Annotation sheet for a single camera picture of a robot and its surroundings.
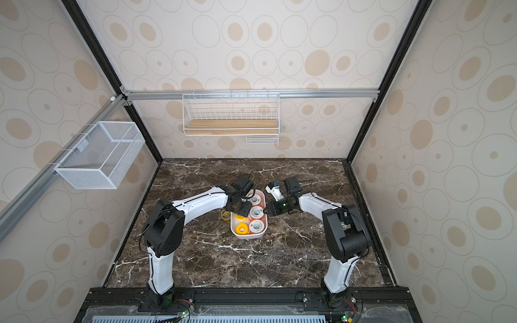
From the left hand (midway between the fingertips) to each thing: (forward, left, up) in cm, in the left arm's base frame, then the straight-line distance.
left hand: (247, 208), depth 93 cm
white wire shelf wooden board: (+40, -1, +23) cm, 46 cm away
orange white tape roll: (+6, -4, -1) cm, 7 cm away
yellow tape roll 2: (-3, +3, -4) cm, 6 cm away
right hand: (-2, -8, 0) cm, 8 cm away
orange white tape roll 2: (-1, -4, -2) cm, 5 cm away
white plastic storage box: (-11, -1, -3) cm, 12 cm away
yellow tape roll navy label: (-1, +11, -4) cm, 12 cm away
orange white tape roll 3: (-8, -4, -1) cm, 9 cm away
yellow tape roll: (-7, +2, -3) cm, 8 cm away
